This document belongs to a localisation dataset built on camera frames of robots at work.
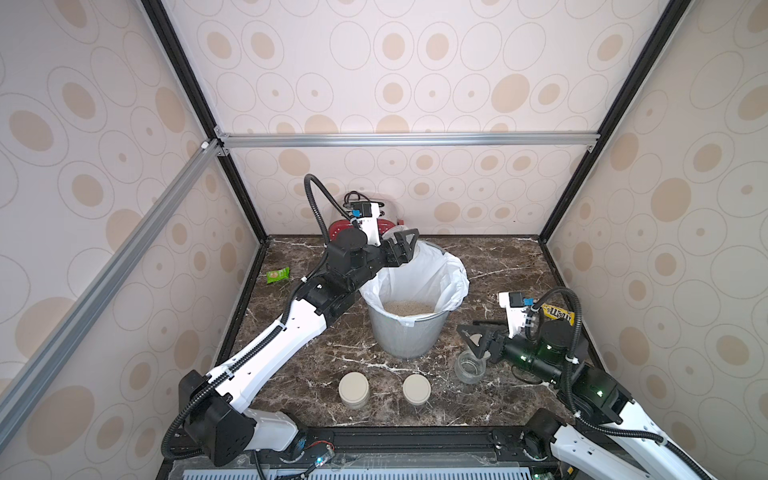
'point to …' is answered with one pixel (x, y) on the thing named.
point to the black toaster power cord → (359, 196)
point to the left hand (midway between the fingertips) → (417, 231)
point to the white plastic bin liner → (431, 282)
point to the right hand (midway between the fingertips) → (474, 323)
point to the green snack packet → (273, 276)
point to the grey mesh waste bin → (396, 339)
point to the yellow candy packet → (556, 313)
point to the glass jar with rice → (469, 368)
